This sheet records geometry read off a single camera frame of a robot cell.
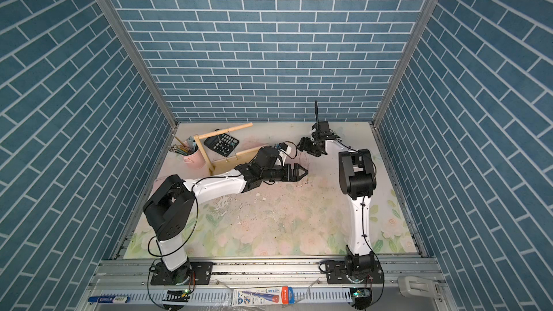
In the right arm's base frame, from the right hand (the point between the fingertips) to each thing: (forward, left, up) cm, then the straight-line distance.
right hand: (303, 148), depth 108 cm
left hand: (-23, -1, +12) cm, 26 cm away
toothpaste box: (-62, +11, -2) cm, 63 cm away
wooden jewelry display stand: (-12, +35, 0) cm, 37 cm away
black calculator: (-1, +42, 0) cm, 42 cm away
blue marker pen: (-67, +60, -1) cm, 90 cm away
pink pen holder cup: (-15, +49, +5) cm, 51 cm away
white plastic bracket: (-55, -40, 0) cm, 68 cm away
